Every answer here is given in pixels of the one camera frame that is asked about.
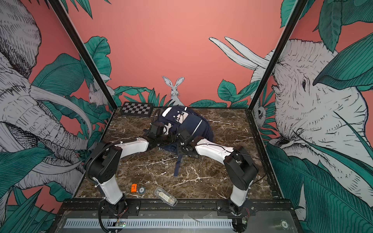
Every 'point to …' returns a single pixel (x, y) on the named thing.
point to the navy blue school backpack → (177, 118)
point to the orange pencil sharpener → (134, 188)
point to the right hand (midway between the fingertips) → (178, 148)
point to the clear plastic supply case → (165, 196)
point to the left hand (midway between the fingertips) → (181, 136)
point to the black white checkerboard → (137, 108)
